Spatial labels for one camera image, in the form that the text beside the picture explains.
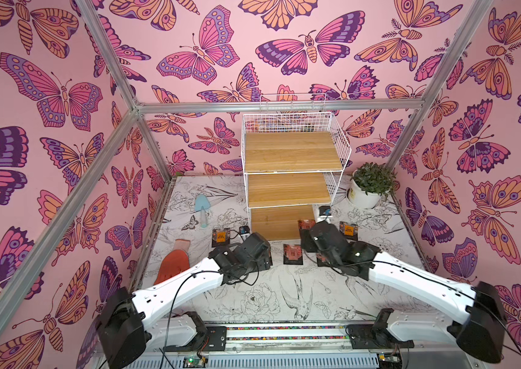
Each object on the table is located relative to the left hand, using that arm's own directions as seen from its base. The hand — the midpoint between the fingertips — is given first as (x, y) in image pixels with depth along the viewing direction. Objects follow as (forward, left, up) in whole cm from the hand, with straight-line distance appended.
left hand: (263, 258), depth 80 cm
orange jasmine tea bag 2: (+18, -37, -11) cm, 43 cm away
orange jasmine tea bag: (+15, +19, -11) cm, 26 cm away
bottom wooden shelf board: (+23, -7, -14) cm, 28 cm away
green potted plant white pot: (+30, -43, +7) cm, 53 cm away
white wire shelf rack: (+52, -14, +21) cm, 58 cm away
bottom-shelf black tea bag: (+6, -12, -10) cm, 17 cm away
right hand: (+6, -14, +7) cm, 17 cm away
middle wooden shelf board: (+19, -9, +15) cm, 26 cm away
